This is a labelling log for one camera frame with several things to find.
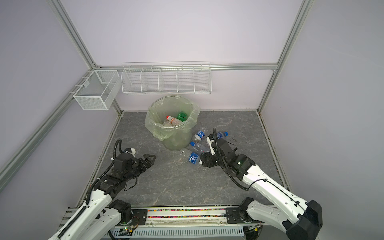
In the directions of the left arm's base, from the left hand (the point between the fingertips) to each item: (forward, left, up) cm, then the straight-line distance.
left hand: (151, 162), depth 79 cm
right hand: (-1, -30, +5) cm, 31 cm away
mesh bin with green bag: (+17, -11, -3) cm, 21 cm away
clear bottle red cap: (+26, -11, +3) cm, 28 cm away
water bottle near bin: (+21, -28, -8) cm, 36 cm away
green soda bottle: (+30, -17, +3) cm, 34 cm away
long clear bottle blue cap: (+14, -28, -10) cm, 33 cm away
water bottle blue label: (+5, -23, -7) cm, 25 cm away
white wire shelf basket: (+52, -8, +17) cm, 55 cm away
